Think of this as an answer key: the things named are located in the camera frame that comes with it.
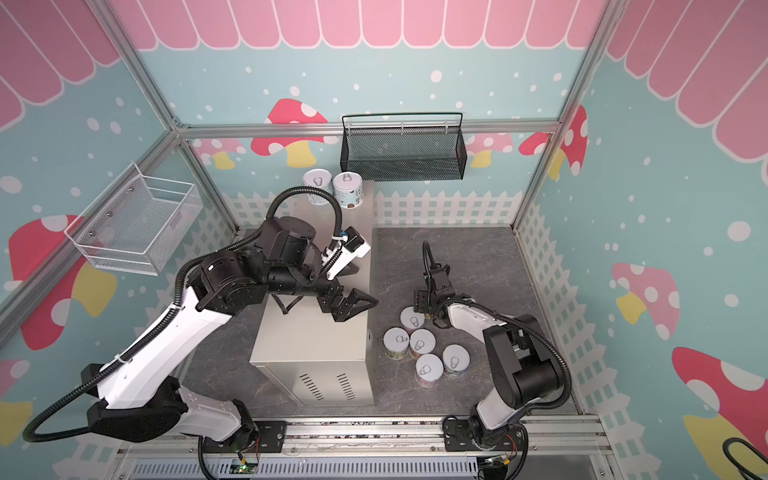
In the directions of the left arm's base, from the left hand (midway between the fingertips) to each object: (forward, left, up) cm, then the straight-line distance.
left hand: (360, 291), depth 59 cm
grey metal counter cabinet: (-13, +9, -2) cm, 16 cm away
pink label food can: (-5, -16, -30) cm, 35 cm away
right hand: (+18, -17, -32) cm, 41 cm away
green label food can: (+3, -7, -31) cm, 32 cm away
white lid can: (+10, -12, -31) cm, 34 cm away
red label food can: (+3, -15, -31) cm, 34 cm away
